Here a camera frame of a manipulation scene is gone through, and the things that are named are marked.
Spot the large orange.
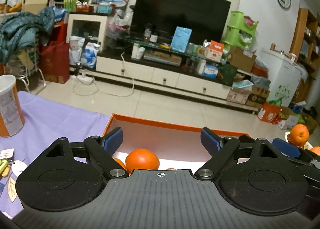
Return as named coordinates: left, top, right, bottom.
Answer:
left=125, top=148, right=160, bottom=173

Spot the white fruit basket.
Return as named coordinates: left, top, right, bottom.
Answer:
left=285, top=131, right=313, bottom=150

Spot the tangerine in basket left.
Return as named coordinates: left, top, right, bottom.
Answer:
left=290, top=124, right=309, bottom=144

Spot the tangerine in basket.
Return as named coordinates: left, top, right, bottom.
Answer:
left=290, top=124, right=309, bottom=144
left=310, top=146, right=320, bottom=156

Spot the small orange kumquat left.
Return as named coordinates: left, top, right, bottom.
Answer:
left=114, top=158, right=127, bottom=170

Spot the tangerine in basket right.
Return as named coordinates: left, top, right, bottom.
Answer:
left=310, top=146, right=320, bottom=156

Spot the orange cardboard box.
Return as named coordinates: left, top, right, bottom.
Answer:
left=104, top=114, right=211, bottom=172

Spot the white tv stand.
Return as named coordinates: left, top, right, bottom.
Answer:
left=94, top=50, right=258, bottom=114

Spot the purple floral tablecloth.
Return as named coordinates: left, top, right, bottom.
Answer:
left=0, top=90, right=111, bottom=219

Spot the white mini fridge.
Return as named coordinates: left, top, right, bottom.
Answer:
left=260, top=49, right=302, bottom=107

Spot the white round lid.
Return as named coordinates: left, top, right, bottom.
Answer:
left=11, top=160, right=28, bottom=178

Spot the orange white canister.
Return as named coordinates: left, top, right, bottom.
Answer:
left=0, top=75, right=24, bottom=137

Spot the red gift bag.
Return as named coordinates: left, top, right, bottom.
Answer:
left=39, top=41, right=69, bottom=84

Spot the blue paper packet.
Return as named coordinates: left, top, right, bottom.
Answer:
left=170, top=27, right=192, bottom=53

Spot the green plastic shelf rack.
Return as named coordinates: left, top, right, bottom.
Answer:
left=221, top=11, right=259, bottom=49

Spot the white small cabinet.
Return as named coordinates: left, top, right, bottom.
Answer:
left=66, top=12, right=108, bottom=51

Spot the blue down jacket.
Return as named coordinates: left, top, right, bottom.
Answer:
left=1, top=7, right=66, bottom=65

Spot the black television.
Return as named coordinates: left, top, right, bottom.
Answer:
left=131, top=0, right=231, bottom=44

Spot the yellow green keychain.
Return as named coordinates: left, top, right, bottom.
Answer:
left=0, top=159, right=10, bottom=178

